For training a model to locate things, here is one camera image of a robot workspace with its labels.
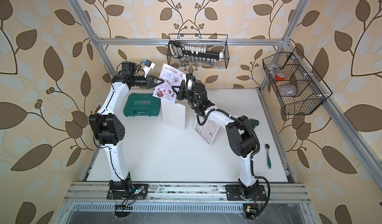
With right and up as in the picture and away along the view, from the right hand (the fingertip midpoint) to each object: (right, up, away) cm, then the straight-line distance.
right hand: (172, 87), depth 83 cm
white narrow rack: (0, -16, +4) cm, 16 cm away
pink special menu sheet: (0, +5, -1) cm, 5 cm away
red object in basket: (+60, +5, -3) cm, 60 cm away
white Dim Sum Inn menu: (+20, -26, +3) cm, 33 cm away
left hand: (-7, +4, 0) cm, 8 cm away
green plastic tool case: (-25, -10, +22) cm, 35 cm away
